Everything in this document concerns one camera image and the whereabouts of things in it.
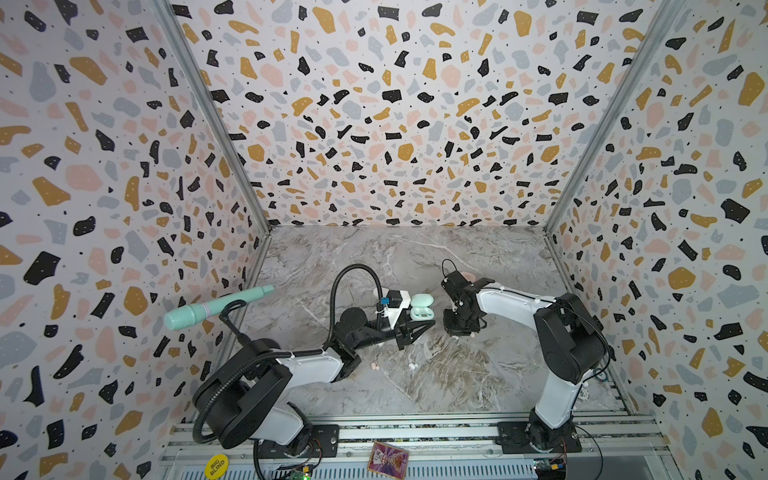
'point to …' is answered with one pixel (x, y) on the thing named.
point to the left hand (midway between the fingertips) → (435, 315)
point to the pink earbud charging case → (469, 276)
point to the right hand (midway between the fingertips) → (449, 327)
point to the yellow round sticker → (216, 466)
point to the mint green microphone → (191, 314)
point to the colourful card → (389, 460)
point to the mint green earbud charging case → (421, 304)
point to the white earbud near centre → (412, 365)
